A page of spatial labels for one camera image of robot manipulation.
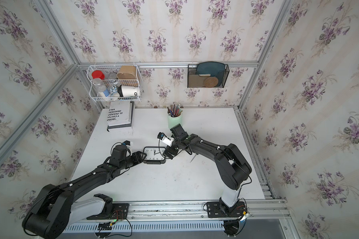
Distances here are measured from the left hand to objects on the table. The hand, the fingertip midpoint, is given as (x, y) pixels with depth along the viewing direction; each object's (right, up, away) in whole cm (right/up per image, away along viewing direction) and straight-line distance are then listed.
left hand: (146, 158), depth 87 cm
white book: (-24, +28, +19) cm, 41 cm away
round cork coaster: (+41, +48, +11) cm, 64 cm away
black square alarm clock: (+4, +1, +3) cm, 6 cm away
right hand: (+13, +6, +3) cm, 15 cm away
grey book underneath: (-18, +19, +17) cm, 31 cm away
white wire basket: (-22, +46, +7) cm, 52 cm away
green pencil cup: (+16, +22, +17) cm, 32 cm away
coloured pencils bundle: (+16, +29, +14) cm, 36 cm away
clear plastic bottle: (-28, +41, +4) cm, 50 cm away
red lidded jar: (-32, +52, +6) cm, 61 cm away
